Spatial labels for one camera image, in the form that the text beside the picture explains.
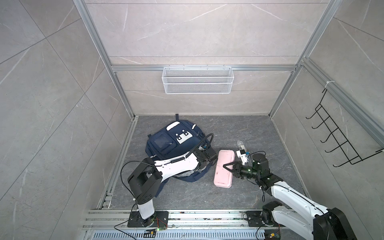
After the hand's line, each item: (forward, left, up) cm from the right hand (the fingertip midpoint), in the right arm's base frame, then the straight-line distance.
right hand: (224, 166), depth 79 cm
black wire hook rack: (-7, -47, +22) cm, 53 cm away
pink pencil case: (-6, +1, -1) cm, 6 cm away
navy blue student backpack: (+23, +26, -5) cm, 36 cm away
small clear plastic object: (+20, -16, -11) cm, 29 cm away
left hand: (+6, +16, -4) cm, 18 cm away
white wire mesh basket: (+56, +25, +18) cm, 63 cm away
